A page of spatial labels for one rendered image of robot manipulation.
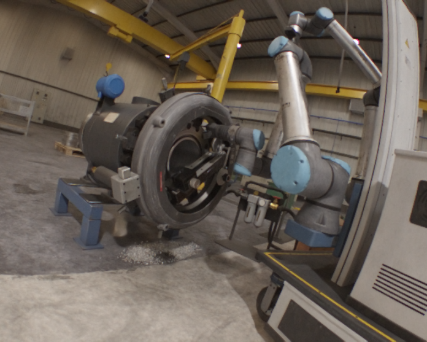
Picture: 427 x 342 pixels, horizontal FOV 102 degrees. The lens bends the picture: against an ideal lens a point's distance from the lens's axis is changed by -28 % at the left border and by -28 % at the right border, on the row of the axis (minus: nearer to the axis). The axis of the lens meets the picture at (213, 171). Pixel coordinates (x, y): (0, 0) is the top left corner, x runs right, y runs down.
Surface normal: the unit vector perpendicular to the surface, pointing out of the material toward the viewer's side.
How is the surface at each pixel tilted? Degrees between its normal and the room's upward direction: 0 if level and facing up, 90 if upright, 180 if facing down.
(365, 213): 90
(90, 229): 90
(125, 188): 90
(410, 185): 90
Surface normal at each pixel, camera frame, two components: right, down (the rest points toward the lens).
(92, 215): 0.80, 0.25
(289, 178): -0.86, -0.14
